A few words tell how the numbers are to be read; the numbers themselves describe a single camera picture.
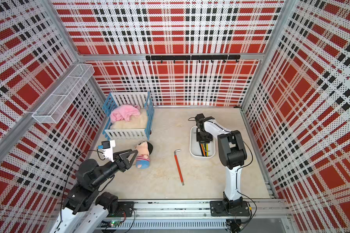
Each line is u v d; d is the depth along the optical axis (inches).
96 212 23.9
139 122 39.9
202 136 33.4
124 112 38.0
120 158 22.9
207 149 37.6
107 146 22.9
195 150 36.7
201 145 37.8
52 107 27.5
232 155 21.1
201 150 37.4
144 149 33.8
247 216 28.3
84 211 19.3
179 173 33.9
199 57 34.8
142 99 42.3
